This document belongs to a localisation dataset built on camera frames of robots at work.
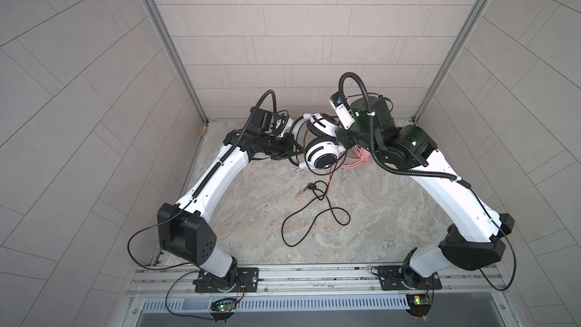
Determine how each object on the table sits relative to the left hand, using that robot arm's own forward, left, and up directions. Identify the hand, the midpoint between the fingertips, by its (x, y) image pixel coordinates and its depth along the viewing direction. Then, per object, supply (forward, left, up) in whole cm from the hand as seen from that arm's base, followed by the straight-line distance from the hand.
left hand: (309, 148), depth 72 cm
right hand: (+3, -8, +10) cm, 14 cm away
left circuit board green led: (-40, +25, -23) cm, 53 cm away
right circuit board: (-39, -34, -27) cm, 58 cm away
